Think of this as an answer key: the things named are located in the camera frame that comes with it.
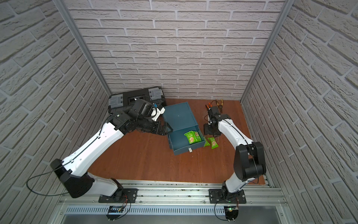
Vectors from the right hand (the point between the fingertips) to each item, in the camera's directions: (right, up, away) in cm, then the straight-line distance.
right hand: (211, 131), depth 90 cm
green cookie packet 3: (-10, -1, -11) cm, 15 cm away
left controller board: (-55, -39, -17) cm, 70 cm away
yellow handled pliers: (+13, +18, +28) cm, 36 cm away
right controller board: (+6, -39, -20) cm, 44 cm away
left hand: (-26, +5, -21) cm, 34 cm away
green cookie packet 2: (-14, -1, -11) cm, 18 cm away
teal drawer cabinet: (-21, +8, -9) cm, 24 cm away
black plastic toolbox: (-64, +20, +5) cm, 68 cm away
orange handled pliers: (+4, +20, +27) cm, 33 cm away
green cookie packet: (+2, -8, +2) cm, 8 cm away
